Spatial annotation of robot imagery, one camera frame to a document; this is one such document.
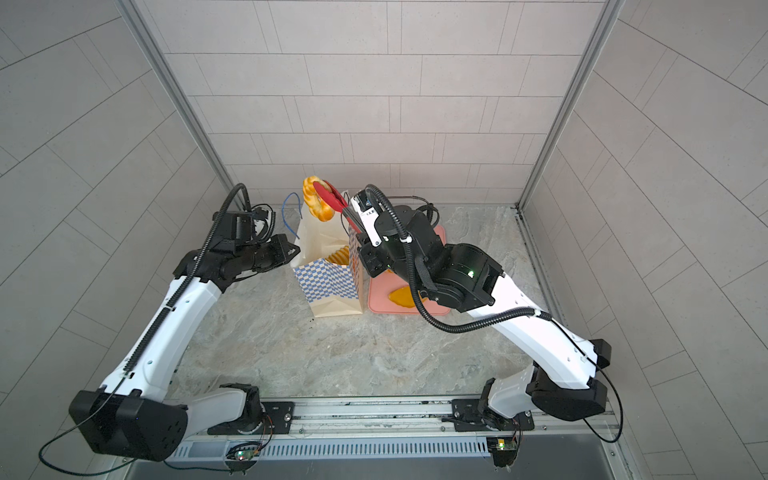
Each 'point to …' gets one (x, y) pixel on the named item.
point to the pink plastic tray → (381, 285)
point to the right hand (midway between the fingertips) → (360, 235)
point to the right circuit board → (503, 450)
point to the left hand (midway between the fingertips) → (307, 244)
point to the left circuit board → (246, 454)
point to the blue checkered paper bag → (326, 263)
